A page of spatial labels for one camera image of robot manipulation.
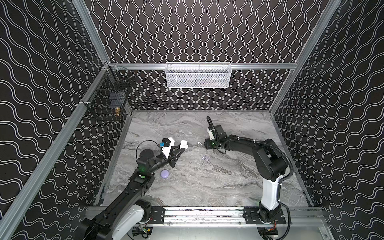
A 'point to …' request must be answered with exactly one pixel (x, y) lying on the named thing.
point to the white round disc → (183, 144)
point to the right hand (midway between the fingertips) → (208, 144)
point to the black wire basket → (110, 96)
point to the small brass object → (117, 111)
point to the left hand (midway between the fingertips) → (186, 148)
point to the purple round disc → (164, 173)
